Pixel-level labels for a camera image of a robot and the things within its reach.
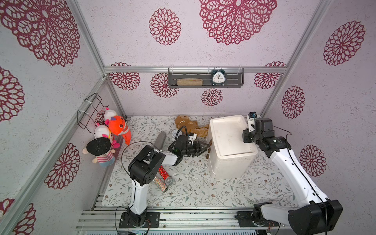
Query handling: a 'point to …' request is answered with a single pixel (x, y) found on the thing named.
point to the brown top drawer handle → (210, 142)
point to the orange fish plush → (117, 125)
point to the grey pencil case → (160, 139)
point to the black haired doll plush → (100, 148)
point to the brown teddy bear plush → (192, 126)
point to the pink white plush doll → (103, 130)
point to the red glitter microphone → (165, 176)
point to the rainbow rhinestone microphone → (160, 184)
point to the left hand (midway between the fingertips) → (209, 148)
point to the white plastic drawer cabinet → (229, 156)
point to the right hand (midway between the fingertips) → (247, 129)
